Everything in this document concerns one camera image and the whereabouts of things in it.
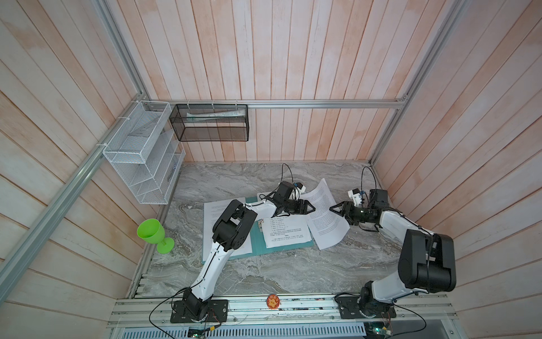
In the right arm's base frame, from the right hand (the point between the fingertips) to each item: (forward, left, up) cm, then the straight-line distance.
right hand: (333, 210), depth 90 cm
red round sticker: (-34, +26, -9) cm, 44 cm away
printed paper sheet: (-6, +21, -8) cm, 23 cm away
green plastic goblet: (-16, +71, +8) cm, 73 cm away
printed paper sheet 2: (-2, +3, -8) cm, 9 cm away
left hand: (+3, +9, -6) cm, 11 cm away
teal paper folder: (-8, +34, -8) cm, 36 cm away
